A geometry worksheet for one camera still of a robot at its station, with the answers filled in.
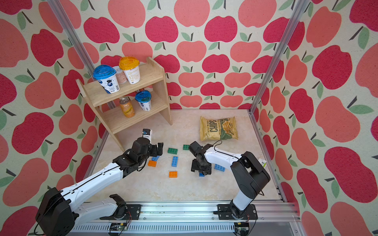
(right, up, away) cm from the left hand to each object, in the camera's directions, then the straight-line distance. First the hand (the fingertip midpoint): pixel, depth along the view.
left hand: (157, 145), depth 82 cm
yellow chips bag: (+41, +9, +19) cm, 46 cm away
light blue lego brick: (-4, -10, +9) cm, 14 cm away
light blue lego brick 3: (+37, -14, +6) cm, 40 cm away
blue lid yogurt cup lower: (-9, +27, +3) cm, 29 cm away
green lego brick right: (+16, -4, +16) cm, 23 cm away
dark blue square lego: (+25, -18, +4) cm, 31 cm away
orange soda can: (-17, +22, 0) cm, 28 cm away
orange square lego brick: (+8, -18, +4) cm, 20 cm away
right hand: (+24, -18, +6) cm, 30 cm away
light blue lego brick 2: (+9, -11, +9) cm, 17 cm away
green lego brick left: (+7, -6, +14) cm, 16 cm away
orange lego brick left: (-5, -12, +8) cm, 16 cm away
